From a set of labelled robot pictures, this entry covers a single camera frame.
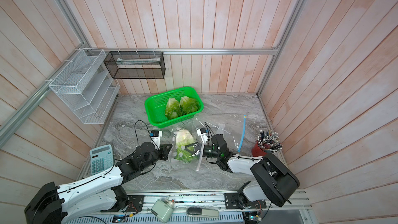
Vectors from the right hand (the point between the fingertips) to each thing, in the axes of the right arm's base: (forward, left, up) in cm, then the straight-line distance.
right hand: (186, 148), depth 79 cm
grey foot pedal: (-27, -9, -7) cm, 29 cm away
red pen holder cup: (+3, -40, -9) cm, 41 cm away
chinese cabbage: (-1, 0, +5) cm, 5 cm away
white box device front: (-27, +9, -6) cm, 29 cm away
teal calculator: (-3, +49, -8) cm, 50 cm away
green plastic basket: (+37, +26, -9) cm, 46 cm away
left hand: (0, +7, 0) cm, 7 cm away
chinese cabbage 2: (+28, +11, -1) cm, 30 cm away
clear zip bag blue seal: (+21, -28, -12) cm, 37 cm away
